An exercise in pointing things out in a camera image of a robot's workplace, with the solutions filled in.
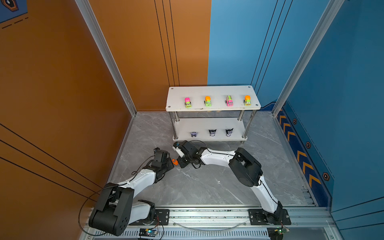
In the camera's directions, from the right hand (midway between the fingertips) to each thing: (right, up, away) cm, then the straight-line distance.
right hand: (177, 161), depth 93 cm
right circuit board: (+50, -29, -23) cm, 63 cm away
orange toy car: (-1, +1, -5) cm, 5 cm away
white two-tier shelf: (+24, +32, +27) cm, 48 cm away
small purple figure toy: (+10, +17, +1) cm, 20 cm away
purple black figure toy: (+22, +18, +1) cm, 28 cm away
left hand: (-4, 0, -1) cm, 4 cm away
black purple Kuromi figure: (+33, +18, +1) cm, 37 cm away
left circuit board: (-11, -29, -22) cm, 38 cm away
